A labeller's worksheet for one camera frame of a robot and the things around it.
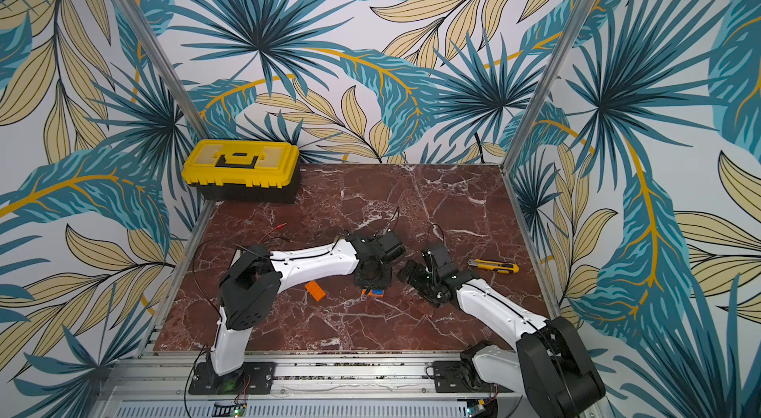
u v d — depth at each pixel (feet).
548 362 1.35
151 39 2.69
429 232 3.29
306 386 2.41
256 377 2.41
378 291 2.80
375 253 2.18
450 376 2.41
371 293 2.88
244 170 3.13
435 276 2.21
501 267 3.04
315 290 2.88
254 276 1.80
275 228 3.31
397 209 3.52
